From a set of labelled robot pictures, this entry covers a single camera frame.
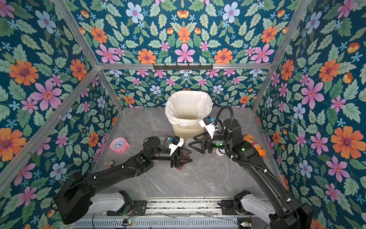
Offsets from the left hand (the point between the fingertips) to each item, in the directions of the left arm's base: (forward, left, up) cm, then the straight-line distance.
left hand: (191, 157), depth 67 cm
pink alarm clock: (+23, +49, -21) cm, 58 cm away
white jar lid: (+13, -20, -25) cm, 35 cm away
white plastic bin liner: (+39, +1, -5) cm, 39 cm away
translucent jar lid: (+3, +1, +9) cm, 9 cm away
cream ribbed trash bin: (+22, +1, -10) cm, 24 cm away
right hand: (+5, -2, +9) cm, 10 cm away
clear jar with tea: (+3, +3, 0) cm, 4 cm away
